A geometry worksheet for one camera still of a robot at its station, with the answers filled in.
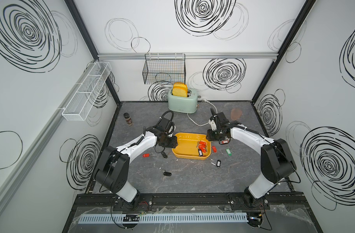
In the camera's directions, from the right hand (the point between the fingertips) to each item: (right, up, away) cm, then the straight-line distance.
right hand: (209, 137), depth 91 cm
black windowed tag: (+5, -15, -4) cm, 16 cm away
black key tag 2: (-26, -20, -7) cm, 33 cm away
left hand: (-22, -3, -3) cm, 22 cm away
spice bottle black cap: (-55, +12, +9) cm, 57 cm away
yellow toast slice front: (-18, +31, +8) cm, 37 cm away
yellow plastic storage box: (-14, -7, +3) cm, 16 cm away
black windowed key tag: (-5, -10, +1) cm, 11 cm away
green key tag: (+13, -9, +1) cm, 16 cm away
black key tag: (-28, -11, 0) cm, 31 cm away
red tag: (+5, 0, -14) cm, 15 cm away
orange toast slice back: (-18, +36, +11) cm, 42 cm away
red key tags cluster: (-4, -6, +3) cm, 8 cm away
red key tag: (+4, -8, +3) cm, 10 cm away
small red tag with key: (-40, -12, +1) cm, 42 cm away
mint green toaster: (-12, +22, +17) cm, 30 cm away
